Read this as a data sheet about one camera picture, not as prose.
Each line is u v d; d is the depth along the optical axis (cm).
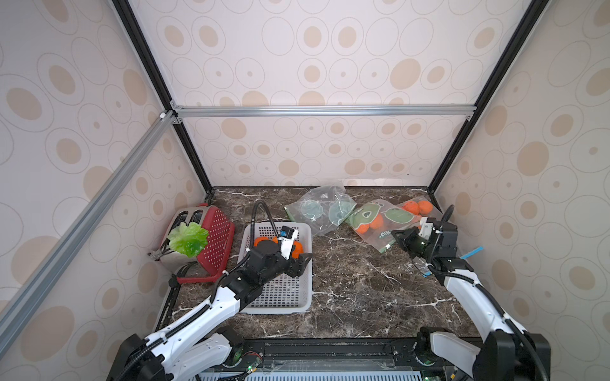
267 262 57
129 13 68
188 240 78
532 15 69
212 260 85
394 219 90
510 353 39
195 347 55
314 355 74
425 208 105
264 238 63
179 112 90
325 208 106
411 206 105
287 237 66
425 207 105
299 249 92
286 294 85
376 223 94
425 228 75
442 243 62
